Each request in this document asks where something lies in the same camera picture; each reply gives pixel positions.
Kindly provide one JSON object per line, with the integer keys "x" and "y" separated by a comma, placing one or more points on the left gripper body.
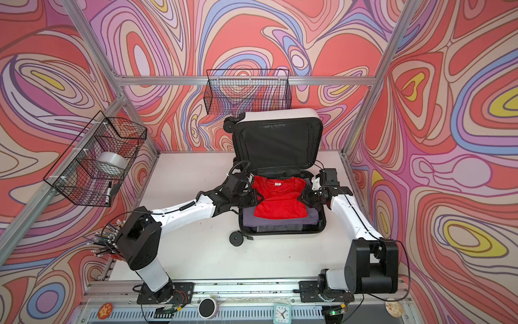
{"x": 246, "y": 200}

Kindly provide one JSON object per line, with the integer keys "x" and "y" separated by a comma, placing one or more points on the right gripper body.
{"x": 312, "y": 198}

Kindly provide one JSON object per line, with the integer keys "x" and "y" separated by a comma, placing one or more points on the purple trousers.
{"x": 248, "y": 220}

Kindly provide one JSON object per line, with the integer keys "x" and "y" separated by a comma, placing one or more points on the red t-shirt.
{"x": 280, "y": 198}

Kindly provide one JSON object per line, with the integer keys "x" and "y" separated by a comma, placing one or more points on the black white suitcase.
{"x": 278, "y": 145}

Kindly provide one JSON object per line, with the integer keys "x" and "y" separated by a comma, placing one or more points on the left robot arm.
{"x": 137, "y": 241}

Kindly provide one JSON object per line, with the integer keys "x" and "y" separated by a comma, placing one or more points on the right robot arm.
{"x": 372, "y": 264}

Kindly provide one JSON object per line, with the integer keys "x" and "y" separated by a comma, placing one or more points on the small teal clock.
{"x": 282, "y": 314}

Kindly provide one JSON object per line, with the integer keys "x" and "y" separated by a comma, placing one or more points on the silver tape roll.
{"x": 112, "y": 164}

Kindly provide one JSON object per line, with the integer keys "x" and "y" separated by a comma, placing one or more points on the black marker pen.
{"x": 108, "y": 194}

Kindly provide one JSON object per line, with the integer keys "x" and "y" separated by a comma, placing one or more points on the beige round sticker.
{"x": 394, "y": 308}

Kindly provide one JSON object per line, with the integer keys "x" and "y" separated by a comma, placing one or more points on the red round sticker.
{"x": 105, "y": 311}

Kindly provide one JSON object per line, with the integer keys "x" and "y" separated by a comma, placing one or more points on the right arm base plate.
{"x": 315, "y": 291}

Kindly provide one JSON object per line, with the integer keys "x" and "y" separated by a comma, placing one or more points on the black wire basket back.
{"x": 230, "y": 92}

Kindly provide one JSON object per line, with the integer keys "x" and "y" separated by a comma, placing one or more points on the black wire basket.
{"x": 230, "y": 92}
{"x": 80, "y": 181}

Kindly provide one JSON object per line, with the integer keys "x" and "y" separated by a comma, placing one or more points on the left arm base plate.
{"x": 179, "y": 294}

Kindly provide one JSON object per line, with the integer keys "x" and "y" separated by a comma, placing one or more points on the black wire basket left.
{"x": 80, "y": 181}

